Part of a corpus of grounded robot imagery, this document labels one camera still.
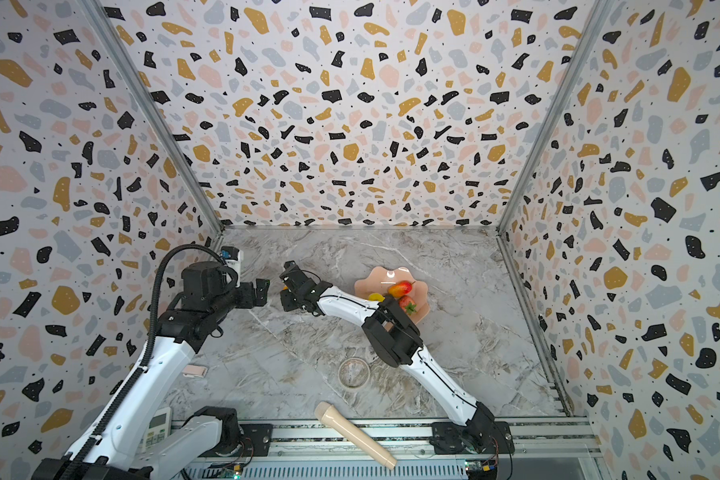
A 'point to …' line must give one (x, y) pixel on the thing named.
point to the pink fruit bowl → (382, 278)
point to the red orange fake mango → (285, 288)
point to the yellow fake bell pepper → (375, 296)
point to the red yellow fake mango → (400, 289)
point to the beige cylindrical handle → (325, 411)
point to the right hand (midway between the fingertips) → (280, 291)
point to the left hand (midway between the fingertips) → (249, 276)
